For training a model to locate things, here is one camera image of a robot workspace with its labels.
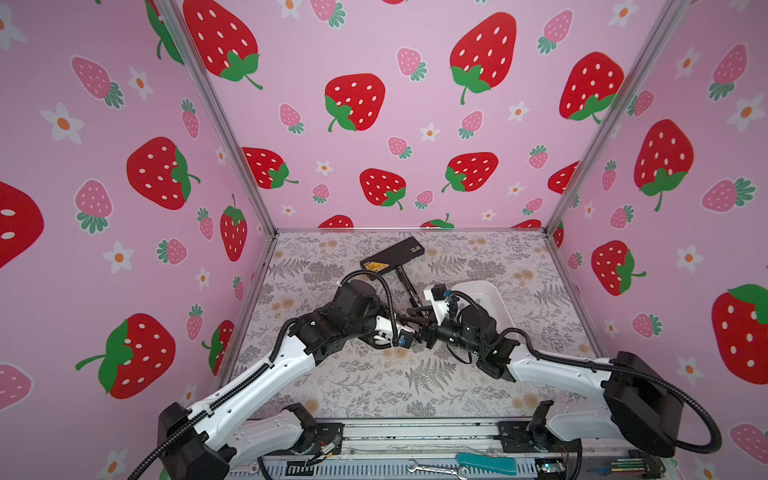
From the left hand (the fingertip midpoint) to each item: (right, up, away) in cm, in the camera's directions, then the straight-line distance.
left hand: (389, 304), depth 75 cm
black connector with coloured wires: (+58, -37, -6) cm, 69 cm away
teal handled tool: (+28, -39, -4) cm, 48 cm away
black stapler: (0, +12, +37) cm, 39 cm away
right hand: (+3, -3, -1) cm, 5 cm away
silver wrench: (+18, -40, -5) cm, 44 cm away
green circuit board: (+40, -39, -4) cm, 56 cm away
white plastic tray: (+34, -2, +25) cm, 42 cm away
